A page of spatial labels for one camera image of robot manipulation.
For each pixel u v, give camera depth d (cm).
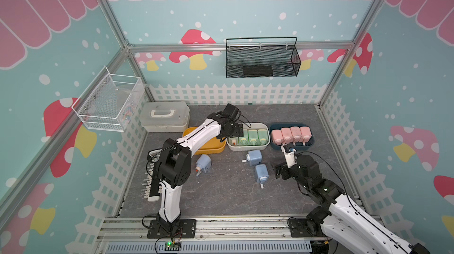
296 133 97
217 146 95
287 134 97
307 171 58
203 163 86
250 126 81
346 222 51
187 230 74
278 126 102
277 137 97
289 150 67
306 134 97
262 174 83
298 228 74
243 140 95
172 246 73
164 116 98
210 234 74
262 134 97
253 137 95
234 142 95
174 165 51
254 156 88
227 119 75
